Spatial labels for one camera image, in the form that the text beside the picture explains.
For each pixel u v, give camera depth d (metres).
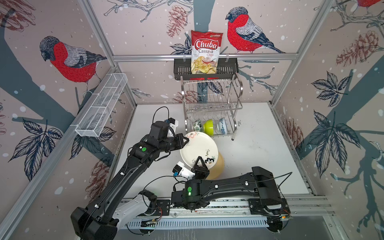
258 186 0.49
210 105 1.03
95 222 0.37
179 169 0.60
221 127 0.90
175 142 0.63
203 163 0.67
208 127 0.91
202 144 0.74
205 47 0.83
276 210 0.63
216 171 0.82
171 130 0.56
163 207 0.73
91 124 0.70
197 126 0.90
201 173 0.60
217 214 0.72
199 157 0.68
